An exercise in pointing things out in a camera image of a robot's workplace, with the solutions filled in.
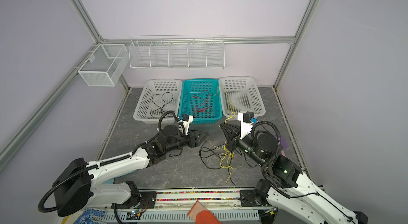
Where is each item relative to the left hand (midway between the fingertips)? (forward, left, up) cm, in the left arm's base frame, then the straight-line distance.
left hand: (205, 135), depth 74 cm
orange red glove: (-30, +3, -19) cm, 35 cm away
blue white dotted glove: (-27, +54, -17) cm, 63 cm away
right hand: (-4, -7, +16) cm, 18 cm away
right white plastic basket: (+41, -27, -19) cm, 53 cm away
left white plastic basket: (+44, +34, -19) cm, 59 cm away
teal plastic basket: (+48, +8, -15) cm, 50 cm away
